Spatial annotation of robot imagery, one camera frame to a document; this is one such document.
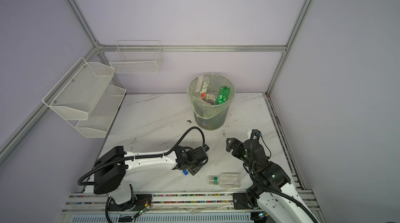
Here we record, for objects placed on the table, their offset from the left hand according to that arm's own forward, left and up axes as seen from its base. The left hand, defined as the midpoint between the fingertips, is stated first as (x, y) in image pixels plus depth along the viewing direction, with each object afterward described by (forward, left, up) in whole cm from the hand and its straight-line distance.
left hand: (193, 164), depth 82 cm
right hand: (+4, -18, +15) cm, 24 cm away
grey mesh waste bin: (+24, -13, +6) cm, 27 cm away
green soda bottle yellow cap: (+31, -16, +22) cm, 41 cm away
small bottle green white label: (+33, -10, +17) cm, 38 cm away
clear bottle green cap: (-7, -18, -3) cm, 20 cm away
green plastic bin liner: (+21, -5, +21) cm, 30 cm away
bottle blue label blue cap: (-4, +4, +2) cm, 6 cm away
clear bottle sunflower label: (+41, -4, +20) cm, 46 cm away
